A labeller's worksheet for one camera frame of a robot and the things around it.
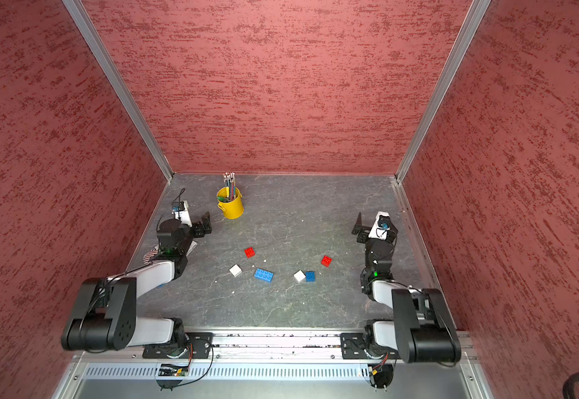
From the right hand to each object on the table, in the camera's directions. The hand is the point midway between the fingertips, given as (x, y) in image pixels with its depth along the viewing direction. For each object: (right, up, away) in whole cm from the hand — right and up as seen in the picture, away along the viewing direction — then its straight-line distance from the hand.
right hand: (371, 218), depth 86 cm
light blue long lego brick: (-38, -21, +2) cm, 44 cm away
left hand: (-64, 0, +5) cm, 64 cm away
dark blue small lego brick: (-21, -21, +2) cm, 30 cm away
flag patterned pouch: (-82, -14, +6) cm, 83 cm away
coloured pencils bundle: (-53, +14, +11) cm, 56 cm away
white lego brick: (-49, -20, +4) cm, 53 cm away
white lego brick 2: (-25, -21, +2) cm, 33 cm away
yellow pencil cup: (-53, +2, +15) cm, 56 cm away
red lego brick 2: (-15, -17, +6) cm, 23 cm away
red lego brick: (-45, -14, +8) cm, 48 cm away
